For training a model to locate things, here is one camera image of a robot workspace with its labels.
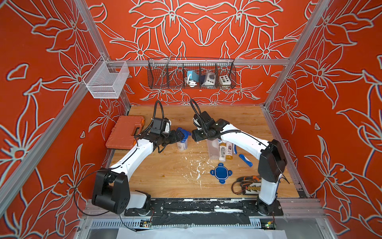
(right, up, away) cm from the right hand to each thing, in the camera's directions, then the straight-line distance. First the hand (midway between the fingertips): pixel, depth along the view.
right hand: (192, 135), depth 85 cm
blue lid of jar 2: (+17, -21, -1) cm, 27 cm away
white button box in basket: (+22, +35, +10) cm, 42 cm away
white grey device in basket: (+11, +35, +6) cm, 37 cm away
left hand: (-8, 0, 0) cm, 8 cm away
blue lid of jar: (-4, +1, 0) cm, 4 cm away
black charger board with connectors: (+32, -27, -7) cm, 42 cm away
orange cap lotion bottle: (+24, -11, +7) cm, 27 cm away
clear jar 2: (+14, -9, +8) cm, 18 cm away
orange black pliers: (+33, -23, -5) cm, 41 cm away
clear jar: (-6, -6, +5) cm, 10 cm away
